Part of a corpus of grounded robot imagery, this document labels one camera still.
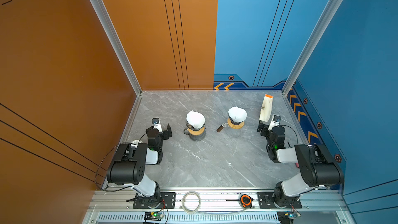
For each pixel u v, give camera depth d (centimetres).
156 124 80
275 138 70
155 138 71
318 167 46
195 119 83
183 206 74
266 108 102
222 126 91
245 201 71
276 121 79
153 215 71
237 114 85
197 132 86
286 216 70
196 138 91
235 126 87
